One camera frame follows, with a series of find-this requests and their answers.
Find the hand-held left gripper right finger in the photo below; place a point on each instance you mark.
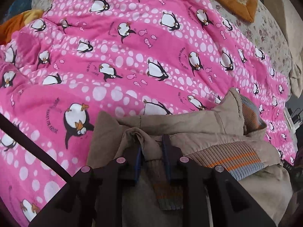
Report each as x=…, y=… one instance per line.
x=167, y=163

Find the orange plush toy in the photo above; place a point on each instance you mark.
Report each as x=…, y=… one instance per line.
x=19, y=23

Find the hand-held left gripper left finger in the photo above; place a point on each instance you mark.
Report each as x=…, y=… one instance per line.
x=139, y=164

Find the pink penguin print blanket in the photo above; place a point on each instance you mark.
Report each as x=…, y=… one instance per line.
x=118, y=52

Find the floral bed sheet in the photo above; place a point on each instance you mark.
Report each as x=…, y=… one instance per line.
x=260, y=35

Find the khaki zip jacket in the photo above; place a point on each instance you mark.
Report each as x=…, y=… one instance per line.
x=213, y=127

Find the beige cloth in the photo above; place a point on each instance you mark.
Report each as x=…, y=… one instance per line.
x=291, y=40

